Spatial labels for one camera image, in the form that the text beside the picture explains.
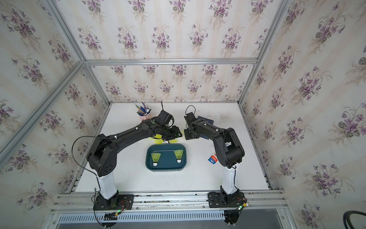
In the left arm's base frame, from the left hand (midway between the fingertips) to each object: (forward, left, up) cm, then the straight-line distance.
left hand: (182, 136), depth 86 cm
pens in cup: (+23, +28, -1) cm, 36 cm away
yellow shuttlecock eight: (-8, +2, -7) cm, 11 cm away
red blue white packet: (-10, -19, -11) cm, 24 cm away
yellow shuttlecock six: (-10, +16, -7) cm, 20 cm away
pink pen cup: (+17, +28, -2) cm, 32 cm away
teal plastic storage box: (-9, +10, -11) cm, 17 cm away
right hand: (+6, -7, -9) cm, 13 cm away
